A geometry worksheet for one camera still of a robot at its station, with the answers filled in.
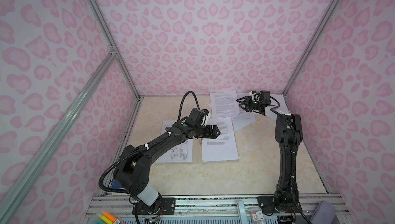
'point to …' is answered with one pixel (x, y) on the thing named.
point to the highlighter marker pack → (106, 217)
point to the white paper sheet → (223, 147)
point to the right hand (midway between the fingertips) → (240, 100)
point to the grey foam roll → (325, 213)
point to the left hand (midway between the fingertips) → (215, 130)
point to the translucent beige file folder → (197, 152)
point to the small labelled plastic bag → (257, 217)
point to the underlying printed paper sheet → (243, 118)
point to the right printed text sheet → (283, 109)
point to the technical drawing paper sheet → (181, 153)
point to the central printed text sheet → (224, 104)
